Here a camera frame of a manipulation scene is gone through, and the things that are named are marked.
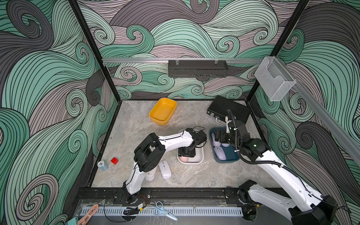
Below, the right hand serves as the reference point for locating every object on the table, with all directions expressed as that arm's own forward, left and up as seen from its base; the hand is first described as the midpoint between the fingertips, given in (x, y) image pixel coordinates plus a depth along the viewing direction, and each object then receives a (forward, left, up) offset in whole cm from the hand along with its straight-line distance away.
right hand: (219, 132), depth 77 cm
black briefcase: (+34, -11, -15) cm, 38 cm away
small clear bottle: (-13, +67, -13) cm, 69 cm away
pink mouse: (-9, +20, -17) cm, 27 cm away
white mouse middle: (-18, +40, -18) cm, 47 cm away
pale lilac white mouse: (-14, +31, -18) cm, 39 cm away
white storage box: (-8, +10, -19) cm, 23 cm away
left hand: (-6, +18, -17) cm, 25 cm away
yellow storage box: (+33, +35, -19) cm, 52 cm away
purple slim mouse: (-5, -3, -16) cm, 18 cm away
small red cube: (-9, +63, -17) cm, 65 cm away
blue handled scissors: (-34, +33, -19) cm, 51 cm away
